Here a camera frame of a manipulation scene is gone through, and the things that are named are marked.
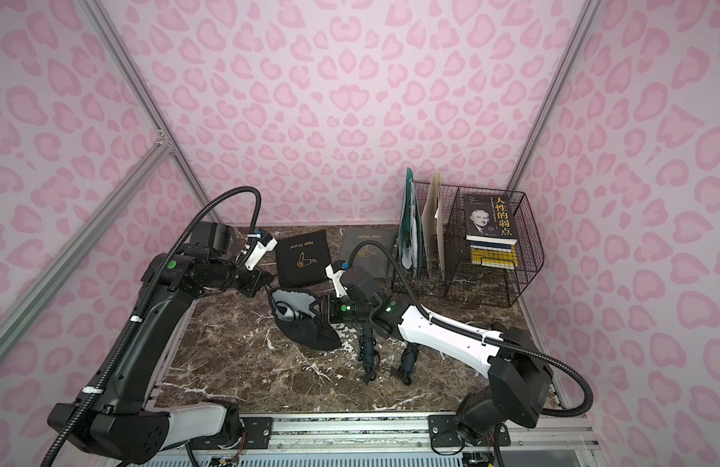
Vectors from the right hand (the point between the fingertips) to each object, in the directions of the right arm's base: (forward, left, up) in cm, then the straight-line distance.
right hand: (315, 309), depth 74 cm
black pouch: (+2, +8, -9) cm, 12 cm away
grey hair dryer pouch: (+37, -12, -20) cm, 44 cm away
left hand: (+6, +11, +7) cm, 14 cm away
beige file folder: (+27, -32, +5) cm, 42 cm away
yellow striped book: (+17, -49, 0) cm, 52 cm away
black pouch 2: (+30, +12, -18) cm, 37 cm away
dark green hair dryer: (-5, -13, -18) cm, 23 cm away
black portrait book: (+31, -51, +1) cm, 60 cm away
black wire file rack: (+26, -45, -5) cm, 52 cm away
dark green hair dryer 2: (-6, -24, -18) cm, 31 cm away
